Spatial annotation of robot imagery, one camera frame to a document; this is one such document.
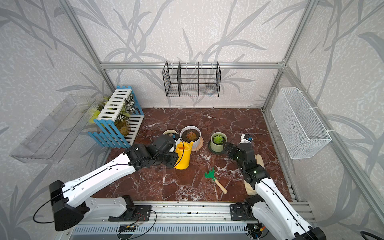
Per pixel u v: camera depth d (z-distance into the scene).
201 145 0.99
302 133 0.62
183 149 0.74
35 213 0.38
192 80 1.05
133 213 0.67
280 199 0.47
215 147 0.90
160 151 0.54
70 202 0.39
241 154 0.59
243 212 0.72
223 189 0.80
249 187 0.82
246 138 0.69
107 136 0.87
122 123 0.98
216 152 0.96
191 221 0.72
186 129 0.96
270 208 0.48
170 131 0.97
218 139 0.91
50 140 0.66
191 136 0.91
